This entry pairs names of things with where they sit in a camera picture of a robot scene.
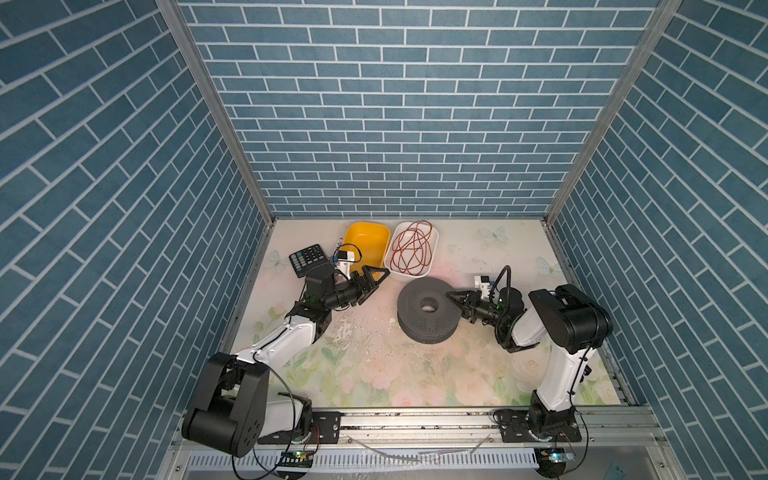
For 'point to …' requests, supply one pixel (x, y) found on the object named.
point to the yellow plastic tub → (373, 240)
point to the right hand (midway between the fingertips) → (446, 295)
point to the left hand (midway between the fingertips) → (384, 280)
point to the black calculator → (306, 259)
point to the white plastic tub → (434, 239)
